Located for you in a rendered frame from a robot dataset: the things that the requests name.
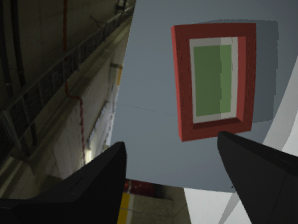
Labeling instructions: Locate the red-brown picture frame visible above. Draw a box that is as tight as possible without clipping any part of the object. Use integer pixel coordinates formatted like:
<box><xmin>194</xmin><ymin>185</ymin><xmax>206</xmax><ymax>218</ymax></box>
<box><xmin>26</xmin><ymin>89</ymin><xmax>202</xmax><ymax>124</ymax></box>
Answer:
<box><xmin>170</xmin><ymin>23</ymin><xmax>257</xmax><ymax>143</ymax></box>

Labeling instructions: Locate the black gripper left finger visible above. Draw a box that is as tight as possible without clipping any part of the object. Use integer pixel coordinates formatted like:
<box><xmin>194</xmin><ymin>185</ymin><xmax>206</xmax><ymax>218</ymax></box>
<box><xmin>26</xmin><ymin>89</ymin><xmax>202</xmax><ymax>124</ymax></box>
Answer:
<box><xmin>0</xmin><ymin>141</ymin><xmax>128</xmax><ymax>224</ymax></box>

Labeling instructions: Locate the grey flat board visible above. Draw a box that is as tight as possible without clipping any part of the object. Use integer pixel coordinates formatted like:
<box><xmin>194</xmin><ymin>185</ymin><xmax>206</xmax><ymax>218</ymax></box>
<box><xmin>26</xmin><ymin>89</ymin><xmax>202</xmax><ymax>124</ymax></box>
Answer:
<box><xmin>110</xmin><ymin>0</ymin><xmax>298</xmax><ymax>193</ymax></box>

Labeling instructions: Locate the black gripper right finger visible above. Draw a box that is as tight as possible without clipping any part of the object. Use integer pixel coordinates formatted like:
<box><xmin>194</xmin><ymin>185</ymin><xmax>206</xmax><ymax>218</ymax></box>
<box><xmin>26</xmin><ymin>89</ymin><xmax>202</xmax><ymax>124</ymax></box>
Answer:
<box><xmin>217</xmin><ymin>131</ymin><xmax>298</xmax><ymax>224</ymax></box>

